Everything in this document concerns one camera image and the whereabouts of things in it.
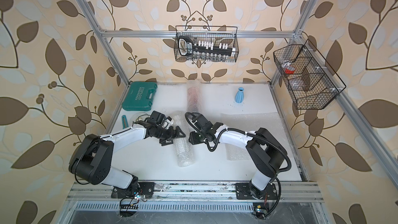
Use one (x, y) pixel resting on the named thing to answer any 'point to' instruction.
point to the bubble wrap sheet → (251, 122)
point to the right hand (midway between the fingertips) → (191, 139)
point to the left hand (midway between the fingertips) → (178, 136)
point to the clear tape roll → (139, 118)
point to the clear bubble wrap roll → (183, 148)
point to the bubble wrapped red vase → (194, 96)
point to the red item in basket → (289, 70)
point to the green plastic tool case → (139, 97)
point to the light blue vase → (239, 95)
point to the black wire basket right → (310, 80)
